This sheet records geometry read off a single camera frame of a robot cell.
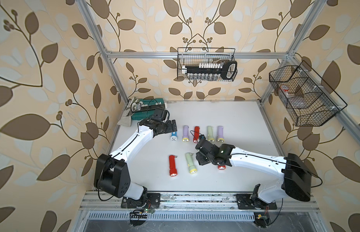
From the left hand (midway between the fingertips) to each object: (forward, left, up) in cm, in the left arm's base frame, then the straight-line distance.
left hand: (167, 125), depth 85 cm
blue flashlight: (0, -3, -14) cm, 14 cm away
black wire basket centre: (+24, -39, +15) cm, 49 cm away
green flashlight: (+3, -28, -14) cm, 31 cm away
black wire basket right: (+3, -74, +19) cm, 77 cm away
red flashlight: (-20, -33, -15) cm, 41 cm away
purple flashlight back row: (-1, -11, -15) cm, 18 cm away
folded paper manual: (+16, +35, -17) cm, 42 cm away
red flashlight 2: (-22, -4, -15) cm, 27 cm away
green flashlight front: (-21, -15, -14) cm, 29 cm away
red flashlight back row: (+5, -19, -14) cm, 24 cm away
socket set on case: (+24, +27, -10) cm, 37 cm away
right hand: (-15, -20, -8) cm, 27 cm away
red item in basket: (+13, -66, +18) cm, 70 cm away
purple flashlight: (+3, -35, -14) cm, 37 cm away
